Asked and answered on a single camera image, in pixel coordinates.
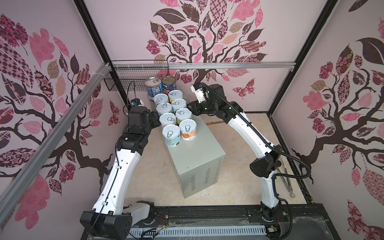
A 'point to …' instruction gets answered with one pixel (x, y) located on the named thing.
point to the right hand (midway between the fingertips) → (188, 102)
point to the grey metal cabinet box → (198, 161)
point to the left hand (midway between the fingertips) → (154, 116)
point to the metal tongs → (288, 186)
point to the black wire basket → (131, 75)
